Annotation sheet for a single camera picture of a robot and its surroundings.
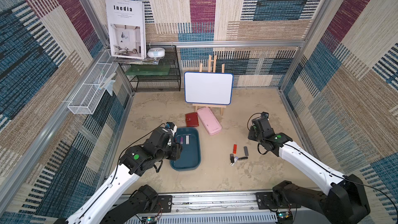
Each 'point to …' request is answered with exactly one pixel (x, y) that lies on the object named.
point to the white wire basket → (87, 96)
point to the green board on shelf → (148, 70)
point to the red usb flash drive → (235, 149)
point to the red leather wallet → (192, 119)
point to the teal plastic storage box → (190, 157)
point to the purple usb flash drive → (181, 140)
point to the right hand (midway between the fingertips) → (251, 128)
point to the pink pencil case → (211, 124)
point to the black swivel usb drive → (243, 158)
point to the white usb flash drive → (187, 139)
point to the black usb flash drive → (232, 158)
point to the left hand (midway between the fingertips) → (178, 146)
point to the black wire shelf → (158, 83)
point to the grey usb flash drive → (246, 151)
